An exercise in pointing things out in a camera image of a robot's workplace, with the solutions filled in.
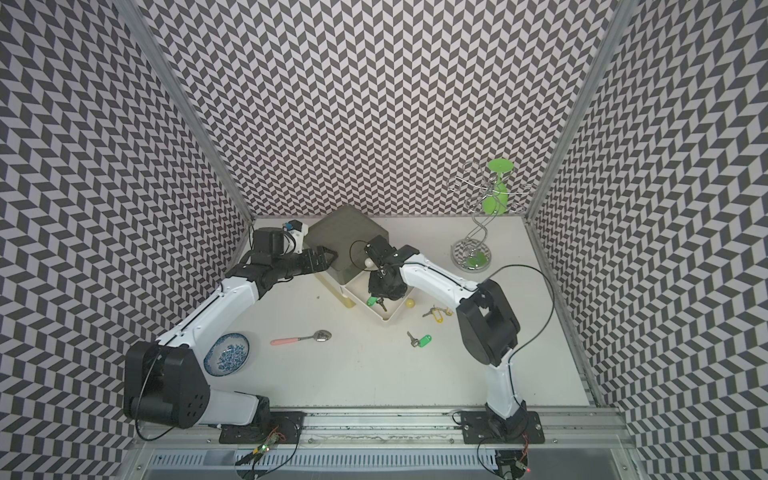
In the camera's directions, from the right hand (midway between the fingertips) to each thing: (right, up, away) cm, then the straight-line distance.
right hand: (378, 298), depth 88 cm
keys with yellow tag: (+18, -6, +6) cm, 20 cm away
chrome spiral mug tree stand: (+32, +13, +16) cm, 38 cm away
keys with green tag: (+13, -13, -1) cm, 18 cm away
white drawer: (-7, +3, +1) cm, 7 cm away
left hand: (-15, +11, -3) cm, 19 cm away
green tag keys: (-2, -1, -1) cm, 3 cm away
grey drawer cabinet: (-11, +20, +5) cm, 23 cm away
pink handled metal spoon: (-18, -12, +1) cm, 21 cm away
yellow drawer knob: (+9, -1, -3) cm, 10 cm away
